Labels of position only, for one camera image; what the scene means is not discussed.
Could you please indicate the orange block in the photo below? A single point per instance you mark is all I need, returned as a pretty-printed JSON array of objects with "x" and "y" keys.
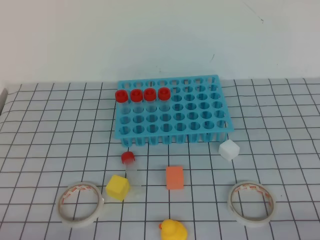
[{"x": 174, "y": 178}]

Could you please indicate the left tape roll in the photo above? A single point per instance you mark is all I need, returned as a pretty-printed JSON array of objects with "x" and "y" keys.
[{"x": 83, "y": 222}]

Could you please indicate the blue test tube rack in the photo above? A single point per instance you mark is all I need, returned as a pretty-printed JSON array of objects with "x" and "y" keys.
[{"x": 196, "y": 111}]

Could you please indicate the tape roll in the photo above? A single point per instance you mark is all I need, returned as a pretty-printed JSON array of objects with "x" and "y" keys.
[
  {"x": 83, "y": 222},
  {"x": 262, "y": 190}
]

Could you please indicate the yellow cube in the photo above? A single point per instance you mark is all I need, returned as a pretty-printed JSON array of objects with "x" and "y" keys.
[{"x": 118, "y": 187}]

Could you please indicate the right tape roll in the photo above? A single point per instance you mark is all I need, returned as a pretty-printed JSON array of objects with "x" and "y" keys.
[{"x": 262, "y": 190}]

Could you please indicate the white cube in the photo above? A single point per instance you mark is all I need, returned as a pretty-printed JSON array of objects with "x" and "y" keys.
[{"x": 229, "y": 150}]

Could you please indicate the red-capped test tube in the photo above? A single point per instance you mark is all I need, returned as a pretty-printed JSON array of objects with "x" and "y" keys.
[
  {"x": 150, "y": 96},
  {"x": 164, "y": 95},
  {"x": 134, "y": 177},
  {"x": 136, "y": 96},
  {"x": 122, "y": 100}
]

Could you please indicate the yellow rubber duck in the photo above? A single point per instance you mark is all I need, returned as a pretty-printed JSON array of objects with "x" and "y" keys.
[{"x": 172, "y": 230}]

